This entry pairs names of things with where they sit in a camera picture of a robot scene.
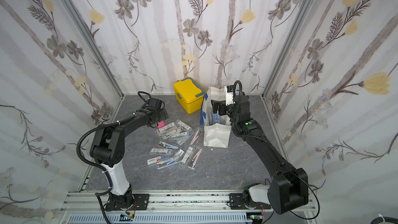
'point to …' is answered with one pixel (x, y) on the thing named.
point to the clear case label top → (165, 128)
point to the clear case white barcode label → (186, 156)
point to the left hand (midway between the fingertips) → (162, 115)
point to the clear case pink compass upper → (197, 138)
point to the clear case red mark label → (157, 160)
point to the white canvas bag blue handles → (216, 128)
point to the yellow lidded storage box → (189, 95)
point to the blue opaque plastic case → (216, 118)
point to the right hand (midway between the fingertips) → (223, 98)
